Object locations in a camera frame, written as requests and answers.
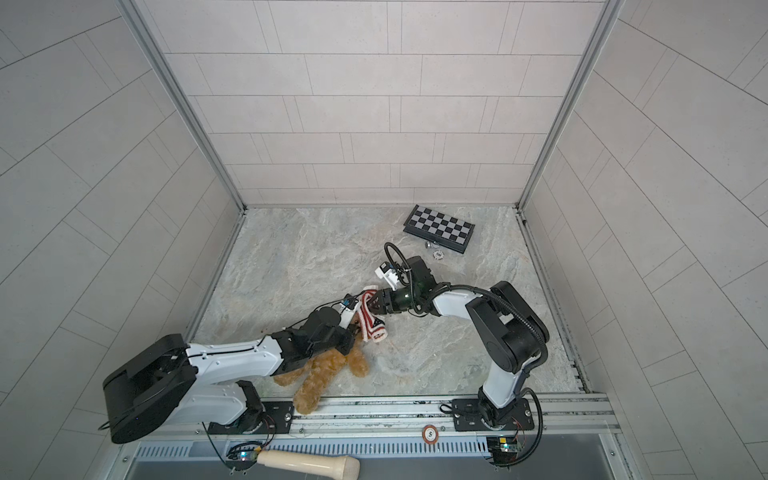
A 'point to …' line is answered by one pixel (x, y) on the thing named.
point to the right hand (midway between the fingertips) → (371, 311)
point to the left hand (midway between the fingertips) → (368, 326)
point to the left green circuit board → (242, 455)
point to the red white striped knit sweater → (372, 324)
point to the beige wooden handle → (294, 465)
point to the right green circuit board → (502, 449)
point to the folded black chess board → (440, 228)
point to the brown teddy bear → (312, 376)
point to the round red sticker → (430, 434)
